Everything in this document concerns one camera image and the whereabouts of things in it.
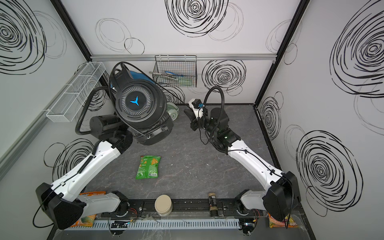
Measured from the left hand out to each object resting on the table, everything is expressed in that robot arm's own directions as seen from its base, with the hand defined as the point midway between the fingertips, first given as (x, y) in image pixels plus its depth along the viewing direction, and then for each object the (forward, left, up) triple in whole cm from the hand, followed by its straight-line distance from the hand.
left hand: (151, 93), depth 42 cm
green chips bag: (-1, +14, -55) cm, 57 cm away
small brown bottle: (-20, -22, -56) cm, 64 cm away
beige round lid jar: (-20, +2, -52) cm, 56 cm away
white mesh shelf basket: (+16, +51, -25) cm, 59 cm away
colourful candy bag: (-24, -49, -54) cm, 77 cm away
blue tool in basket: (+45, +3, -24) cm, 51 cm away
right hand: (+15, -7, -23) cm, 28 cm away
